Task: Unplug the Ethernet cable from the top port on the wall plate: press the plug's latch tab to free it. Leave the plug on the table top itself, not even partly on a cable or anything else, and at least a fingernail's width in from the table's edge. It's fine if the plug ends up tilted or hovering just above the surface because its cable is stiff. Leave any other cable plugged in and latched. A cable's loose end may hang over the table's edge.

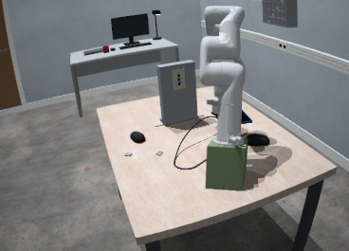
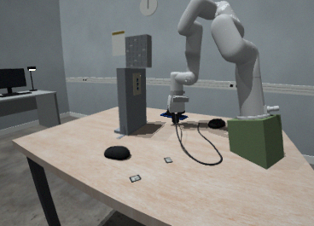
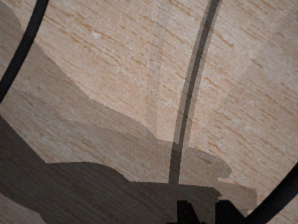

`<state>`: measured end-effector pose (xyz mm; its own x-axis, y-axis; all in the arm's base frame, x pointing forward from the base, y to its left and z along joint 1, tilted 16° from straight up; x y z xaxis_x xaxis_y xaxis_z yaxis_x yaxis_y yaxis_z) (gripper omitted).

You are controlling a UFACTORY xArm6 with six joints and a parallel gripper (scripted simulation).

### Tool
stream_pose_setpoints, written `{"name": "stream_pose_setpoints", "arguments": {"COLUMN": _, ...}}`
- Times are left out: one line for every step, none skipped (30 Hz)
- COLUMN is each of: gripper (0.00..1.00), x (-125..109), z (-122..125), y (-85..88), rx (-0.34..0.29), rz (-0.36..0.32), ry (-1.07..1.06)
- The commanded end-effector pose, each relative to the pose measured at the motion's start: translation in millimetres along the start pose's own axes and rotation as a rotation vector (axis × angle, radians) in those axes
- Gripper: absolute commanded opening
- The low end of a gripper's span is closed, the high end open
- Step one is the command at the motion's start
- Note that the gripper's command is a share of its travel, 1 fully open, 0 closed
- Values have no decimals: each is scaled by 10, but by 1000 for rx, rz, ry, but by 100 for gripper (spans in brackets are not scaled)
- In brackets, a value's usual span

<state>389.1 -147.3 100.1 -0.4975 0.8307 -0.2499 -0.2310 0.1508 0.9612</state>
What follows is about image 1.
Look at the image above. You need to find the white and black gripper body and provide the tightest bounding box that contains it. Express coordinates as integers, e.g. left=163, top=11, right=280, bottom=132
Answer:
left=211, top=105, right=217, bottom=114

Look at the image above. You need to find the beige wall plate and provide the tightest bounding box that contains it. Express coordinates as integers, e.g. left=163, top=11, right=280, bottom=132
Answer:
left=172, top=68, right=186, bottom=90

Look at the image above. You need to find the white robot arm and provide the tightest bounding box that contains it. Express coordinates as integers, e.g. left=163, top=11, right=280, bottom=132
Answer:
left=200, top=6, right=246, bottom=146

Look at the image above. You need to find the black computer mouse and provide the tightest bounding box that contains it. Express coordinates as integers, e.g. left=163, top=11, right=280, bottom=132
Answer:
left=246, top=134, right=270, bottom=146
left=130, top=132, right=145, bottom=143

